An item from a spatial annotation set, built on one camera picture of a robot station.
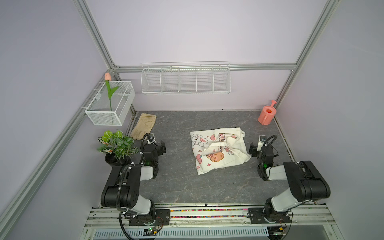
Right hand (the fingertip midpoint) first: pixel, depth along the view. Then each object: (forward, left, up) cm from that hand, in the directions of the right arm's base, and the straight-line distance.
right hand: (260, 142), depth 93 cm
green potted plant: (-12, +79, +16) cm, 82 cm away
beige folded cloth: (+20, +80, -8) cm, 83 cm away
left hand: (0, +66, +1) cm, 66 cm away
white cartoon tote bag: (-1, +26, -6) cm, 26 cm away
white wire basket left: (+9, +87, +24) cm, 91 cm away
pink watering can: (+22, -10, +3) cm, 24 cm away
